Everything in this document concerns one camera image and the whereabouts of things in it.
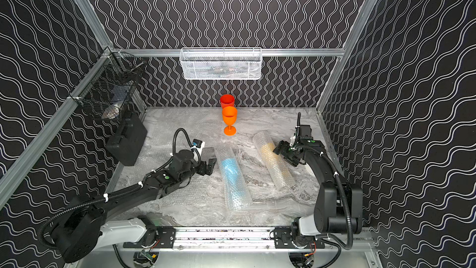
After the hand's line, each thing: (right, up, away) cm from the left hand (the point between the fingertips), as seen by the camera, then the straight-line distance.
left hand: (207, 154), depth 84 cm
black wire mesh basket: (-52, +32, +9) cm, 62 cm away
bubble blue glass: (+13, -17, -5) cm, 22 cm away
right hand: (+34, 0, +5) cm, 34 cm away
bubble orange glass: (-2, -19, +2) cm, 19 cm away
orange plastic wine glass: (+9, +18, +16) cm, 26 cm away
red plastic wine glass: (+7, +28, +26) cm, 39 cm away
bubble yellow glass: (+31, -5, +4) cm, 31 cm away
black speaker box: (-39, +4, +4) cm, 40 cm away
